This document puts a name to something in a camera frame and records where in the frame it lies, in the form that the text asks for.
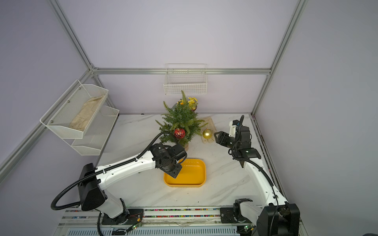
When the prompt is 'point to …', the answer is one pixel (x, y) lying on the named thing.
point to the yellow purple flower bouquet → (192, 102)
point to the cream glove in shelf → (84, 114)
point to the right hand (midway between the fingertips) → (219, 137)
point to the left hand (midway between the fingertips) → (172, 172)
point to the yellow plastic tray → (192, 173)
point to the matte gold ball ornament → (207, 133)
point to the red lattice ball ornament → (179, 133)
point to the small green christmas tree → (181, 122)
